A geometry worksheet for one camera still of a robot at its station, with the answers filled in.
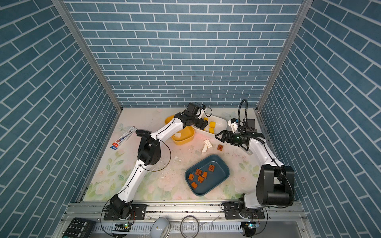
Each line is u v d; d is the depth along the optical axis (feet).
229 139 2.47
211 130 3.47
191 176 2.75
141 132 3.49
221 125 3.52
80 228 2.23
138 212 2.41
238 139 2.42
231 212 2.41
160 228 2.06
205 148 3.12
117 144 3.24
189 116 2.70
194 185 2.63
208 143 3.24
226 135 2.53
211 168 2.86
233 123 2.63
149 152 2.08
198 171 2.84
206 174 2.75
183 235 2.19
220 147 3.19
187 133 3.55
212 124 3.55
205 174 2.75
